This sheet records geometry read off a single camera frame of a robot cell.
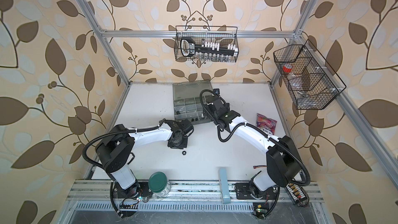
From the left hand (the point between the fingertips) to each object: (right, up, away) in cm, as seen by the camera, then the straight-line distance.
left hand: (181, 145), depth 88 cm
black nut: (+2, -4, -2) cm, 4 cm away
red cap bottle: (+59, +44, -5) cm, 73 cm away
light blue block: (+23, -17, -18) cm, 34 cm away
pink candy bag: (+53, +11, +6) cm, 54 cm away
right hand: (+19, +23, -2) cm, 29 cm away
